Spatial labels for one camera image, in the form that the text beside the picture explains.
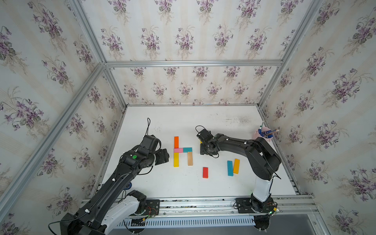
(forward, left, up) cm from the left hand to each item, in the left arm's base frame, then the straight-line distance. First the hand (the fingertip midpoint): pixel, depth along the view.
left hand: (165, 158), depth 76 cm
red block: (-3, -22, -13) cm, 26 cm away
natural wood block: (+6, -13, -13) cm, 20 cm away
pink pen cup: (+18, -57, -5) cm, 60 cm away
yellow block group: (+5, -5, -14) cm, 16 cm away
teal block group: (+11, -11, -12) cm, 20 cm away
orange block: (+18, -4, -13) cm, 22 cm away
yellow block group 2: (+8, -19, +3) cm, 21 cm away
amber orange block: (-1, -41, -11) cm, 42 cm away
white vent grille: (-26, -11, -18) cm, 34 cm away
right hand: (+11, -25, -14) cm, 30 cm away
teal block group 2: (-2, -37, -12) cm, 39 cm away
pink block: (+11, -6, -13) cm, 18 cm away
